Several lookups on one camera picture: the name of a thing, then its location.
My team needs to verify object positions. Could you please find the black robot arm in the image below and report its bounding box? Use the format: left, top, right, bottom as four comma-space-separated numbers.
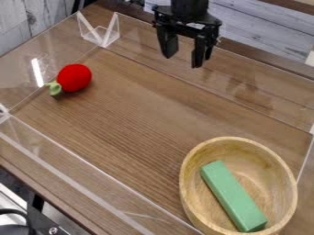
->
153, 0, 222, 68

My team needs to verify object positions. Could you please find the clear acrylic enclosure wall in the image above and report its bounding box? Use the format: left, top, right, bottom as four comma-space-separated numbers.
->
0, 14, 314, 235

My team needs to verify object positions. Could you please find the green rectangular block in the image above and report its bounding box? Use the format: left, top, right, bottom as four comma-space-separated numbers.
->
201, 161, 269, 233

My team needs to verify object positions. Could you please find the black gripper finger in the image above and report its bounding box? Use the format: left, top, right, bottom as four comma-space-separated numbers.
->
191, 35, 214, 68
157, 26, 179, 59

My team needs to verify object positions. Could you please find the red plush strawberry toy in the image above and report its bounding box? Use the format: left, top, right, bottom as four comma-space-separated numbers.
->
46, 64, 93, 96

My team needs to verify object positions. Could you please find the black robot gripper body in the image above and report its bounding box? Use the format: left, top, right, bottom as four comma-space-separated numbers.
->
153, 6, 222, 45

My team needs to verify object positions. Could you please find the black cable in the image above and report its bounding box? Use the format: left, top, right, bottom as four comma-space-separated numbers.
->
0, 207, 38, 235

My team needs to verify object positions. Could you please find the black table leg bracket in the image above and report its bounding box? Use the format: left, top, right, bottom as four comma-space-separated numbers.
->
27, 194, 70, 235

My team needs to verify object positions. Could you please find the light wooden bowl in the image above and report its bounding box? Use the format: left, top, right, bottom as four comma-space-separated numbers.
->
179, 137, 298, 235

